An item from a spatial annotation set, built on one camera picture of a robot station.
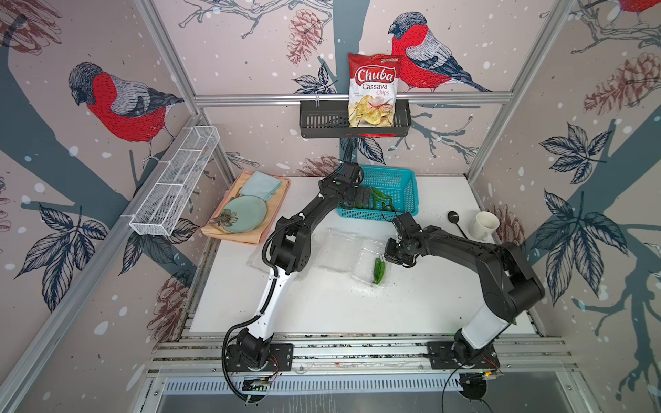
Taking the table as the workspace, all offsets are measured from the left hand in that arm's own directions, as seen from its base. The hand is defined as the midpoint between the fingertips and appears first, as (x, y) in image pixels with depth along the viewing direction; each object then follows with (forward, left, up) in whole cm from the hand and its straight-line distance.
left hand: (364, 188), depth 101 cm
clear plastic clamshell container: (-22, +5, -14) cm, 27 cm away
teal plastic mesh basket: (+13, -8, -6) cm, 16 cm away
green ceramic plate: (-4, +51, -12) cm, 53 cm away
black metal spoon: (-7, -38, -11) cm, 40 cm away
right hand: (-25, -6, -10) cm, 28 cm away
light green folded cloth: (+12, +47, -11) cm, 50 cm away
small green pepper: (+6, -6, -12) cm, 15 cm away
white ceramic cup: (-16, -43, -3) cm, 46 cm away
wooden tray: (-11, +63, -11) cm, 65 cm away
